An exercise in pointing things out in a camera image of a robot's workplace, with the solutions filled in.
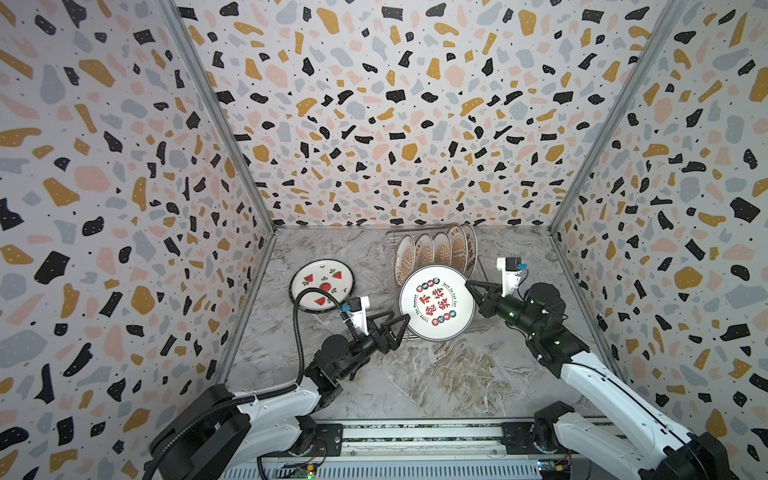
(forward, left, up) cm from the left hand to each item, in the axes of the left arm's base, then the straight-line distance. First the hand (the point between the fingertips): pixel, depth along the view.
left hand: (403, 314), depth 72 cm
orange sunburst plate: (+28, -1, -14) cm, 32 cm away
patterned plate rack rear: (+28, -24, -10) cm, 38 cm away
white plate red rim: (+31, -8, -14) cm, 35 cm away
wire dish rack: (+40, +4, -17) cm, 44 cm away
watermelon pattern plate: (+27, +26, -21) cm, 43 cm away
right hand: (+6, -15, +5) cm, 17 cm away
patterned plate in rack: (+30, -20, -11) cm, 37 cm away
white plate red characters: (+4, -9, -2) cm, 10 cm away
